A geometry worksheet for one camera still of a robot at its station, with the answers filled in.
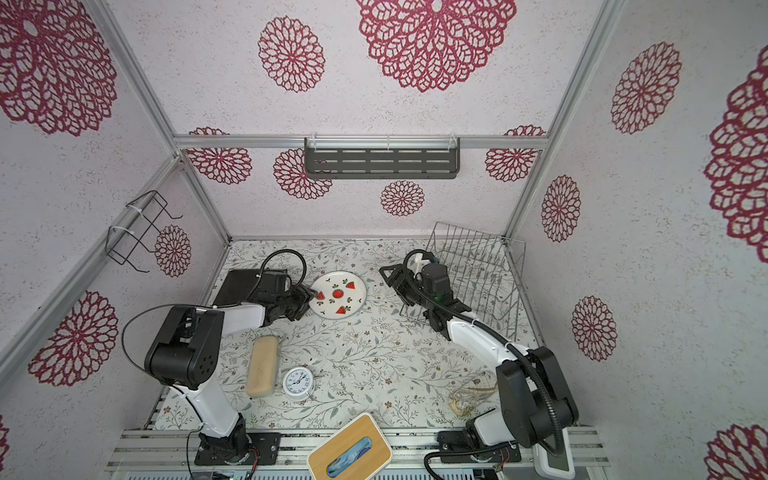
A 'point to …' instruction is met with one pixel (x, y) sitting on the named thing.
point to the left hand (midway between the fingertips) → (315, 300)
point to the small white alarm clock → (298, 384)
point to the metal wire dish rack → (486, 270)
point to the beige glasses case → (263, 366)
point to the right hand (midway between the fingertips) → (384, 270)
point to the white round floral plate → (341, 295)
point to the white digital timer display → (541, 464)
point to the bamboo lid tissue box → (356, 452)
